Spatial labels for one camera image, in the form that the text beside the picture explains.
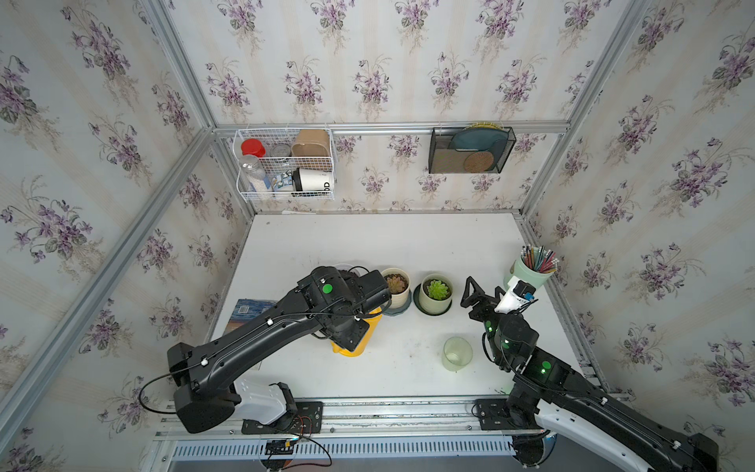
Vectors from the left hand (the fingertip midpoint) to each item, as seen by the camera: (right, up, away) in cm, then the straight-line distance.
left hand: (352, 342), depth 65 cm
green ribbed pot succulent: (+23, +7, +22) cm, 33 cm away
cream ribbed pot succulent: (+12, +10, +25) cm, 29 cm away
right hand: (+33, +12, +8) cm, 36 cm away
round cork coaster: (+39, +49, +32) cm, 71 cm away
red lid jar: (-34, +52, +26) cm, 67 cm away
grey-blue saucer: (+8, 0, +28) cm, 29 cm away
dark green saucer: (+18, +4, +28) cm, 34 cm away
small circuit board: (-18, -28, +6) cm, 34 cm away
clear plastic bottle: (-34, +44, +25) cm, 60 cm away
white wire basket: (-25, +48, +28) cm, 60 cm away
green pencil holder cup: (+49, +14, +23) cm, 56 cm away
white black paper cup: (-16, +42, +28) cm, 53 cm away
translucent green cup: (+28, -10, +19) cm, 35 cm away
